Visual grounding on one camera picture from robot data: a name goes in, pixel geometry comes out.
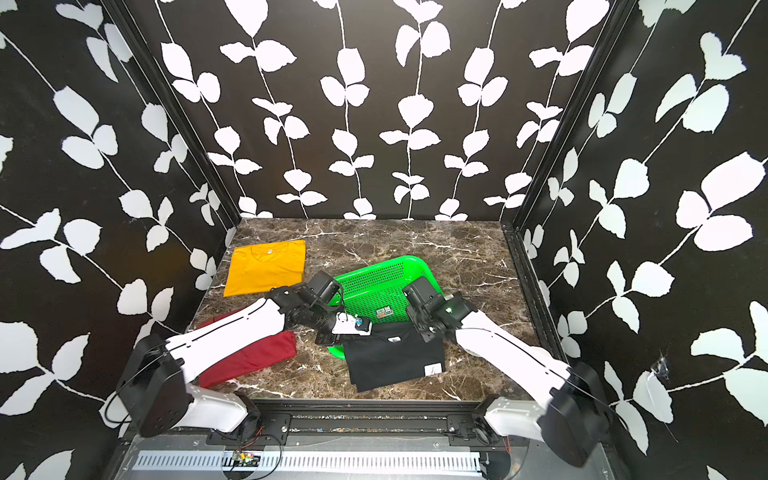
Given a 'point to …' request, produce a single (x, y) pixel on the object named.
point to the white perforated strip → (296, 461)
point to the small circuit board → (245, 459)
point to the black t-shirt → (393, 352)
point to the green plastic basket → (376, 291)
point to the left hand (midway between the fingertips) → (352, 325)
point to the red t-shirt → (281, 346)
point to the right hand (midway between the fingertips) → (406, 307)
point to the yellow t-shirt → (257, 268)
